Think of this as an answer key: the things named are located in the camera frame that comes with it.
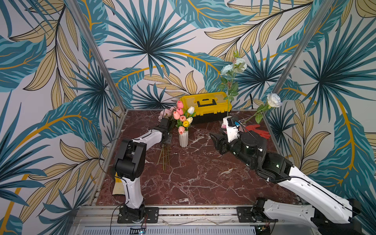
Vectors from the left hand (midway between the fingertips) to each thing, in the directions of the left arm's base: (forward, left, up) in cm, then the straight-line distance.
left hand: (164, 139), depth 98 cm
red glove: (+14, -64, -2) cm, 65 cm away
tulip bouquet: (-5, -14, +27) cm, 31 cm away
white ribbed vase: (-4, -13, +7) cm, 15 cm away
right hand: (-17, -27, +33) cm, 46 cm away
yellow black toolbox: (+19, -30, +12) cm, 37 cm away
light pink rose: (+16, -1, +8) cm, 18 cm away
